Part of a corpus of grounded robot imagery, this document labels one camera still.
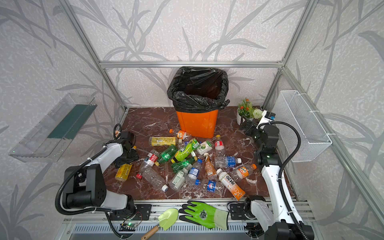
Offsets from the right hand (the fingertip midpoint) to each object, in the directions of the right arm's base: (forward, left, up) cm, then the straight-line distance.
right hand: (249, 115), depth 75 cm
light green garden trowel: (-42, +42, -30) cm, 66 cm away
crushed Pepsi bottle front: (-28, +19, -25) cm, 42 cm away
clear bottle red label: (-13, +54, -24) cm, 61 cm away
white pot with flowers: (+19, -6, -15) cm, 25 cm away
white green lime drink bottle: (-4, +22, -27) cm, 35 cm away
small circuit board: (-45, +61, -31) cm, 82 cm away
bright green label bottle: (-9, +35, -24) cm, 43 cm away
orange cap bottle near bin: (+6, +39, -26) cm, 47 cm away
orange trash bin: (+12, +26, -25) cm, 38 cm away
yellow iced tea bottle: (-20, +68, -25) cm, 75 cm away
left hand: (-10, +67, -25) cm, 72 cm away
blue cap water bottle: (-20, +29, -25) cm, 44 cm away
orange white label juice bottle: (-31, +6, -25) cm, 41 cm away
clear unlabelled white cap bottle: (-23, +51, -27) cm, 62 cm away
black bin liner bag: (+30, +29, -8) cm, 42 cm away
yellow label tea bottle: (0, +50, -24) cm, 56 cm away
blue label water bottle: (-13, +11, -28) cm, 33 cm away
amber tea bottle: (-18, +20, -25) cm, 36 cm away
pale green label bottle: (-24, +37, -24) cm, 50 cm away
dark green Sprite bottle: (-10, +46, -25) cm, 53 cm away
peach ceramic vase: (-4, +72, -11) cm, 73 cm away
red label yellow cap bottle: (-3, +13, -29) cm, 32 cm away
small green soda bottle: (-17, +39, -25) cm, 49 cm away
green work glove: (-40, +23, -29) cm, 54 cm away
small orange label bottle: (-20, +1, -25) cm, 32 cm away
